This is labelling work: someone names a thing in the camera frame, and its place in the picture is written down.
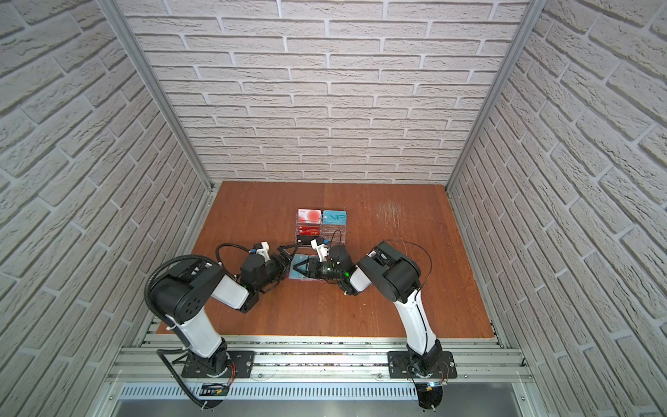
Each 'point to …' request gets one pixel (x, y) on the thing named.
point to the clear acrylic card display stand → (330, 226)
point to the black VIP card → (305, 240)
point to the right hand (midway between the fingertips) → (296, 267)
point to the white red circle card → (309, 215)
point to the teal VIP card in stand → (334, 217)
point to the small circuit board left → (214, 389)
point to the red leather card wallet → (307, 279)
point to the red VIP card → (309, 230)
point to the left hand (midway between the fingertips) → (298, 251)
